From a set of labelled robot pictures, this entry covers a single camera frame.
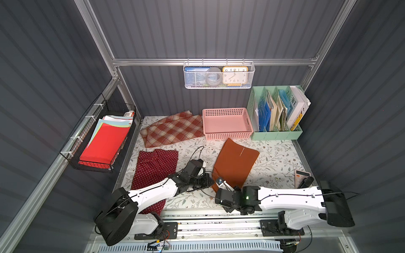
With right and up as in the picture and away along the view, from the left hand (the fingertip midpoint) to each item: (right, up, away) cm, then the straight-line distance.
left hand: (214, 182), depth 80 cm
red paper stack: (-50, +24, -7) cm, 56 cm away
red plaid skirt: (-22, +30, +35) cm, 52 cm away
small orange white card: (+50, +1, +10) cm, 51 cm away
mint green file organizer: (+44, +45, +19) cm, 65 cm away
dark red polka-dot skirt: (-37, +5, +14) cm, 39 cm away
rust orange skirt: (+13, +6, +16) cm, 22 cm away
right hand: (+7, -6, -4) cm, 10 cm away
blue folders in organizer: (+33, +36, +17) cm, 51 cm away
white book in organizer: (+54, +44, +14) cm, 71 cm away
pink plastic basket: (+12, +33, +36) cm, 50 cm away
